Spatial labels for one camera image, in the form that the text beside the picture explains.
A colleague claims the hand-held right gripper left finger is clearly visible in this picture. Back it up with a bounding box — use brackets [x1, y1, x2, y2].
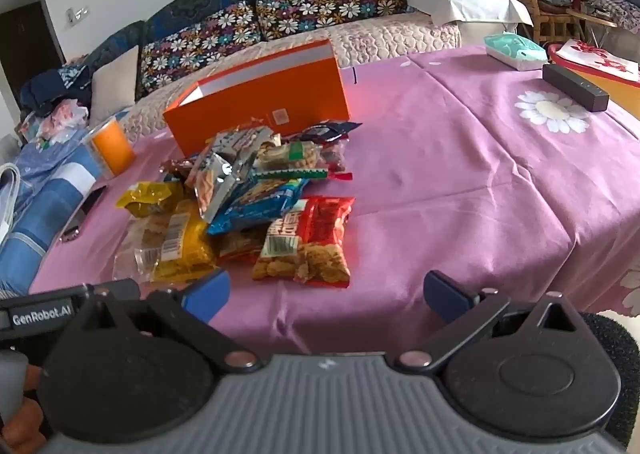
[70, 268, 263, 370]

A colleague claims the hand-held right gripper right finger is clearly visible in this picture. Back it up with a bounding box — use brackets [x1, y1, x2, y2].
[397, 271, 583, 369]

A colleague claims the yellow clear snack packet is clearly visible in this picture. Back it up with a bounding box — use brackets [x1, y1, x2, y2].
[112, 199, 219, 283]

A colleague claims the brown cookie packet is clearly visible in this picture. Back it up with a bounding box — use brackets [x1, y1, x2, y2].
[217, 228, 267, 263]

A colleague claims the silver packet orange snack print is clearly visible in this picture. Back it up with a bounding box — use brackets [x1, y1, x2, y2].
[185, 127, 282, 223]

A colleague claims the yellow white snack packet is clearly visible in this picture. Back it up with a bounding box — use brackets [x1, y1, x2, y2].
[116, 181, 186, 217]

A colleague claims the small brown packet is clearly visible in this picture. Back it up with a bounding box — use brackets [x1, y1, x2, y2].
[160, 159, 197, 176]

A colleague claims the green red strip packet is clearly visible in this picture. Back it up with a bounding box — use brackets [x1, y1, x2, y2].
[250, 167, 354, 183]

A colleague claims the peanut packet green label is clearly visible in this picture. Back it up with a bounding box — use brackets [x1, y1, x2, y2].
[255, 139, 326, 172]

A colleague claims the dark red snack packet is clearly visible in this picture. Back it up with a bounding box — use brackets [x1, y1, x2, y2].
[320, 141, 349, 173]

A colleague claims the dark blue snack packet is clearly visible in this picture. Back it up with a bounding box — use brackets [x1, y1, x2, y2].
[299, 120, 364, 143]

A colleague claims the orange cardboard box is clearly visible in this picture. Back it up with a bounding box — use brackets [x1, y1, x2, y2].
[163, 38, 352, 157]

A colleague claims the person's left hand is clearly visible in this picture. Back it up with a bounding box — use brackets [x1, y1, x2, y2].
[0, 351, 51, 442]

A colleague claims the purple floral tablecloth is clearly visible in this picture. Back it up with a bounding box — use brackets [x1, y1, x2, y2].
[30, 42, 640, 356]

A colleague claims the black smartphone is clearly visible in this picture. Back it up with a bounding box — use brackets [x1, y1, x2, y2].
[59, 185, 108, 241]

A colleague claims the blue striped cloth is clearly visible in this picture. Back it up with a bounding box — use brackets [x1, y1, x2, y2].
[0, 134, 103, 296]

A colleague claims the orange white cup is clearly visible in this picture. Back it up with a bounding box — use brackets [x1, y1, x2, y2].
[82, 115, 136, 178]

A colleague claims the floral plastic bag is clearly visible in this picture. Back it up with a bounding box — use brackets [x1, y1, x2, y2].
[36, 99, 92, 141]

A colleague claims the beige pillow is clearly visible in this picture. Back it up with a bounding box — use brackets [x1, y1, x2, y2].
[90, 45, 140, 128]

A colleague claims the dark blue garment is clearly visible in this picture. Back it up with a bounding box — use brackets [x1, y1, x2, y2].
[20, 62, 94, 116]

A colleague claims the black speaker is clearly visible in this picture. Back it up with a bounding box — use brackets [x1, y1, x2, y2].
[542, 63, 611, 112]

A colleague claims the teal tissue pack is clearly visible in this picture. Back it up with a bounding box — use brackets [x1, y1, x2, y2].
[483, 33, 549, 72]

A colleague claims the quilted sofa cover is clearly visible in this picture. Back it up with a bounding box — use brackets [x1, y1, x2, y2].
[117, 17, 462, 137]

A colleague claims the dark door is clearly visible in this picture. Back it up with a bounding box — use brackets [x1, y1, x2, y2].
[0, 2, 67, 111]

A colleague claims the red white bag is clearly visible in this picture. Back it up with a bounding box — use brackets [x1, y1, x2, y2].
[548, 39, 640, 85]

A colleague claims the white cloth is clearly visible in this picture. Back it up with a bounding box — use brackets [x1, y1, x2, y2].
[405, 0, 534, 28]

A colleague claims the rattan chair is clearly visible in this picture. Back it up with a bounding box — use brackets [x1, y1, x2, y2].
[479, 0, 619, 44]

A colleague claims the purple floral cloth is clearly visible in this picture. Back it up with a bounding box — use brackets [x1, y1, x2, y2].
[589, 0, 640, 34]

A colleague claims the white strap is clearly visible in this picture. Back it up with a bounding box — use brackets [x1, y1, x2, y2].
[0, 163, 24, 246]

